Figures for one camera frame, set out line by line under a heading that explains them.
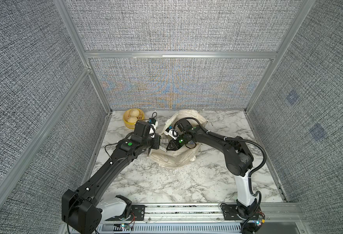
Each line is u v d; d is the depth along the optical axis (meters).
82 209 0.38
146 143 0.64
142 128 0.57
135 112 1.10
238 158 0.54
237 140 0.57
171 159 0.83
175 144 0.80
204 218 0.73
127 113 1.13
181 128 0.78
